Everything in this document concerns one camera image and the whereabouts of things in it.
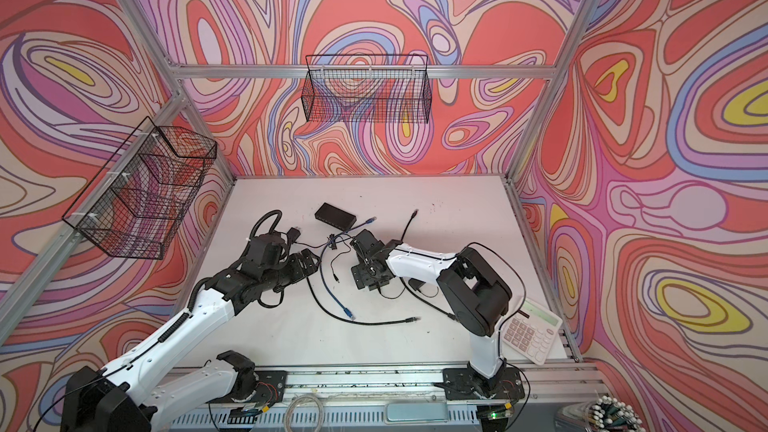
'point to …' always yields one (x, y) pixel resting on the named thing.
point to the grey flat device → (420, 413)
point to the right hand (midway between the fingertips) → (376, 278)
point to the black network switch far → (335, 217)
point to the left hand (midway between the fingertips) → (314, 264)
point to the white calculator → (533, 331)
